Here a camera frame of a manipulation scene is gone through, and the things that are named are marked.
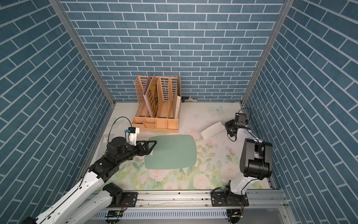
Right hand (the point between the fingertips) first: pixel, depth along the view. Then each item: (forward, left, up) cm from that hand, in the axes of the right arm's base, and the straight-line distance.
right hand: (227, 124), depth 97 cm
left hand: (-26, +44, +13) cm, 52 cm away
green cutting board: (-21, +37, -8) cm, 43 cm away
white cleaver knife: (-5, +9, +1) cm, 10 cm away
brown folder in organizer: (+7, +53, +18) cm, 56 cm away
